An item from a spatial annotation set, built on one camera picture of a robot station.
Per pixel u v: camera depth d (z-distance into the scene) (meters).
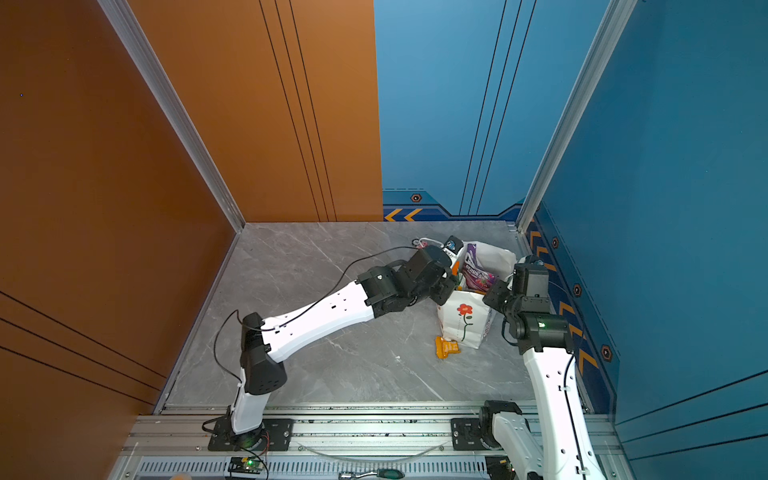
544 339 0.46
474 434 0.72
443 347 0.87
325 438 0.76
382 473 0.67
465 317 0.77
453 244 0.60
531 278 0.52
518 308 0.52
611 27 0.71
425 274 0.53
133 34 0.72
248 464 0.71
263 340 0.46
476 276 0.80
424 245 1.11
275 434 0.73
